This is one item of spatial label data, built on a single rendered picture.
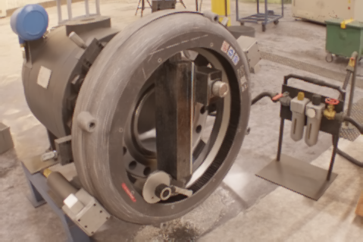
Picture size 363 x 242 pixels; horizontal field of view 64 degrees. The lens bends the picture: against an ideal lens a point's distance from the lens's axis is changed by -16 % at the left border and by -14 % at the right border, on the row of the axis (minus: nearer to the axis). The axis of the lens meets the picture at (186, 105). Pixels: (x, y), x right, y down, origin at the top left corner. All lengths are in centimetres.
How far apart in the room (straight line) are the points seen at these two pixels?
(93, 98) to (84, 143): 12
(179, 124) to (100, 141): 27
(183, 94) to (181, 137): 14
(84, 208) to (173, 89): 44
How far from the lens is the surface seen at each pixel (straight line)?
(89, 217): 102
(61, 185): 114
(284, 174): 194
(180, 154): 107
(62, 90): 122
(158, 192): 103
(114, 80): 86
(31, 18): 148
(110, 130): 88
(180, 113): 101
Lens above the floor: 110
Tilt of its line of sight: 23 degrees down
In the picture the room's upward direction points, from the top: 2 degrees counter-clockwise
